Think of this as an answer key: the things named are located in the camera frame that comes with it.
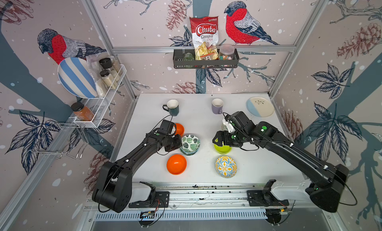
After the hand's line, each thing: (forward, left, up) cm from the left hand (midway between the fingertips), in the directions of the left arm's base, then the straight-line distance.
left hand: (184, 141), depth 85 cm
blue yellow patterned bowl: (-12, -24, -8) cm, 28 cm away
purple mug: (+29, -22, -1) cm, 37 cm away
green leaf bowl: (-3, -3, -6) cm, 7 cm away
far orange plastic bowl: (+12, +4, -7) cm, 14 cm away
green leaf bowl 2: (+3, -3, -4) cm, 6 cm away
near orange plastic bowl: (-11, +4, -7) cm, 14 cm away
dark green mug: (+27, +10, -1) cm, 28 cm away
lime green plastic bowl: (-2, -23, -7) cm, 24 cm away
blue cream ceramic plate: (+34, -57, -10) cm, 67 cm away
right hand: (-5, -18, +12) cm, 22 cm away
